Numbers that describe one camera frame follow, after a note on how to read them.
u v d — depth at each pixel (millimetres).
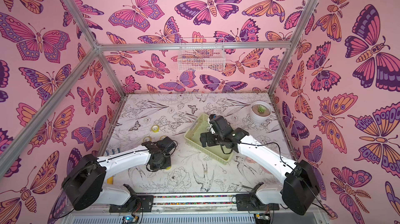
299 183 395
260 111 953
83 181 423
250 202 653
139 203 728
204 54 965
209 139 702
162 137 963
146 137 968
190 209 728
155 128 1001
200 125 1017
